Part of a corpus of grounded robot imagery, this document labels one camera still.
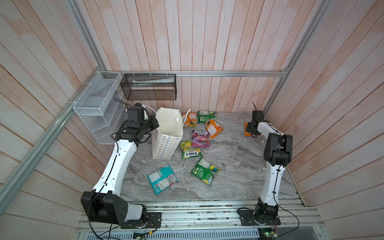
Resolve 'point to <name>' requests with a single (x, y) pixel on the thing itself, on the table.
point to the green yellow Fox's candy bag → (188, 151)
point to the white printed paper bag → (167, 136)
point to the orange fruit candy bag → (247, 134)
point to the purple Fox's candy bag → (199, 138)
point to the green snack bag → (203, 115)
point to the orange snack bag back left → (191, 119)
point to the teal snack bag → (162, 179)
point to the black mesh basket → (149, 86)
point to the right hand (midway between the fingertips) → (251, 128)
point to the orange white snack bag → (213, 129)
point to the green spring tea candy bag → (204, 171)
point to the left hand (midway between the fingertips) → (158, 122)
